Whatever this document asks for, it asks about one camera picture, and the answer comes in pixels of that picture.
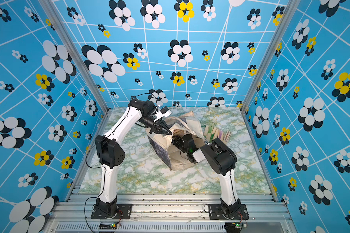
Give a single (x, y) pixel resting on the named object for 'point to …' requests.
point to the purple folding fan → (220, 134)
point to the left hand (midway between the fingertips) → (172, 132)
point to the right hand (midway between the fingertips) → (173, 138)
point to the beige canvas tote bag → (186, 124)
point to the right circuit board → (232, 226)
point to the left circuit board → (108, 225)
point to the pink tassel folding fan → (227, 136)
